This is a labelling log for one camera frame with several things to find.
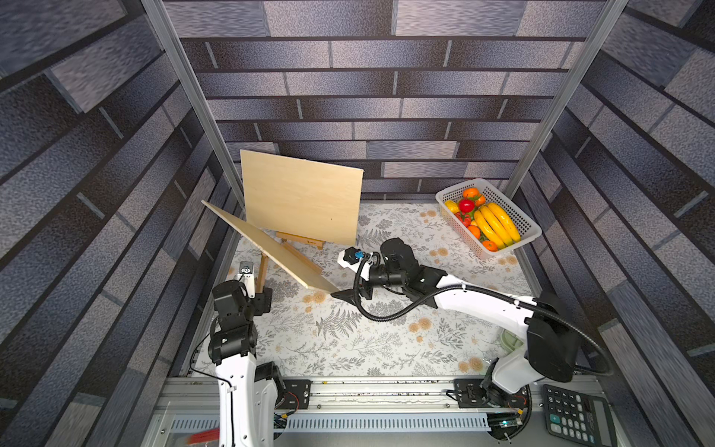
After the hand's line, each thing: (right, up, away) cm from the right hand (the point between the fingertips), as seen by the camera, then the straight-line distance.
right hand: (336, 272), depth 74 cm
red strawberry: (+48, +15, +33) cm, 60 cm away
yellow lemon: (+44, +21, +36) cm, 61 cm away
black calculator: (+63, -36, -4) cm, 72 cm away
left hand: (-27, -4, +4) cm, 27 cm away
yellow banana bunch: (+59, +11, +27) cm, 65 cm away
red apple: (+48, +21, +33) cm, 62 cm away
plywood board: (-14, +23, +21) cm, 34 cm away
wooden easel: (-23, +8, +32) cm, 40 cm away
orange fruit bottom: (+51, +10, +29) cm, 59 cm away
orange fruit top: (+53, +27, +39) cm, 71 cm away
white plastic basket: (+71, +11, +29) cm, 77 cm away
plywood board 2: (-24, +4, +24) cm, 35 cm away
